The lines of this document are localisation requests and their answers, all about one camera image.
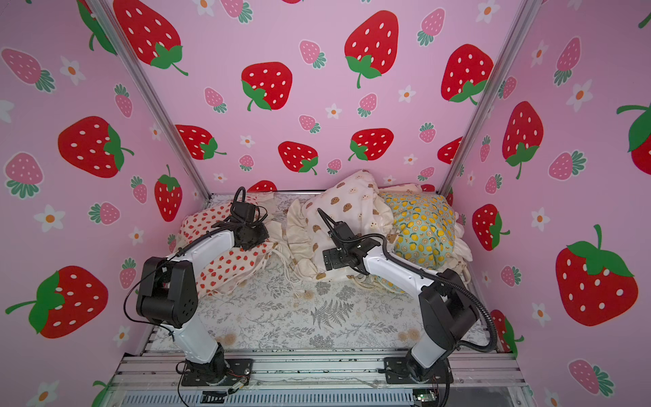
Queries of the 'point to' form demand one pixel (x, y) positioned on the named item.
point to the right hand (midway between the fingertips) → (335, 257)
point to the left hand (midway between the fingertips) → (268, 234)
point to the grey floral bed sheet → (278, 309)
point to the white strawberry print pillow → (229, 268)
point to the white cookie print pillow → (353, 199)
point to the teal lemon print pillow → (424, 225)
